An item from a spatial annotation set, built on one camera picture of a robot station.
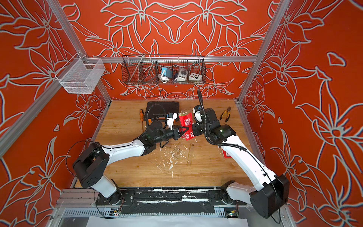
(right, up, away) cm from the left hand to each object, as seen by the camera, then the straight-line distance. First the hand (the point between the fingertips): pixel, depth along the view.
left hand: (188, 128), depth 75 cm
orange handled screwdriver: (-35, +5, +32) cm, 47 cm away
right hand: (+2, +3, +1) cm, 4 cm away
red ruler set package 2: (-2, +5, +1) cm, 5 cm away
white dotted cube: (+6, +33, +19) cm, 38 cm away
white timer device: (-3, +34, +15) cm, 37 cm away
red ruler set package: (+24, -18, +12) cm, 33 cm away
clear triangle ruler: (-7, -17, +15) cm, 24 cm away
